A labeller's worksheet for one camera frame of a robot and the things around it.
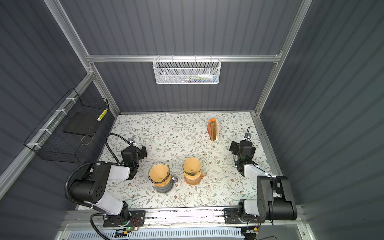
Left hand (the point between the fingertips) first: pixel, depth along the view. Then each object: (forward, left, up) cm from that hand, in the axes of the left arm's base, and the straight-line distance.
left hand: (134, 147), depth 94 cm
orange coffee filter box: (+10, -52, +3) cm, 53 cm away
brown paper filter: (-17, -36, +6) cm, 41 cm away
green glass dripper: (-21, -36, +8) cm, 43 cm away
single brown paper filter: (-21, -19, +8) cm, 29 cm away
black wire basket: (-4, +24, +22) cm, 33 cm away
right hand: (-4, -69, +5) cm, 70 cm away
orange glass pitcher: (-22, -37, -4) cm, 43 cm away
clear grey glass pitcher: (-26, -23, -1) cm, 34 cm away
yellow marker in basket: (+8, +12, +22) cm, 27 cm away
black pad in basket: (-1, +16, +25) cm, 30 cm away
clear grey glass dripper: (-26, -17, +10) cm, 33 cm away
